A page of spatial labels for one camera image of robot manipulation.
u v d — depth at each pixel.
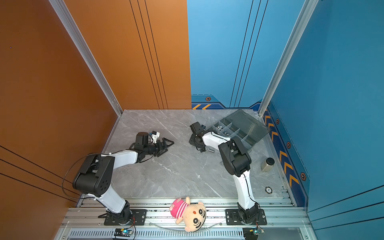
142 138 0.75
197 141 0.76
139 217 0.73
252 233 0.70
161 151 0.84
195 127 0.81
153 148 0.81
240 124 1.13
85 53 0.85
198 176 0.87
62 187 0.73
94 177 0.47
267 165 0.83
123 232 0.71
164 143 0.84
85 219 0.76
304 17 0.72
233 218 0.72
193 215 0.67
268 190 0.83
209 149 0.97
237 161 0.56
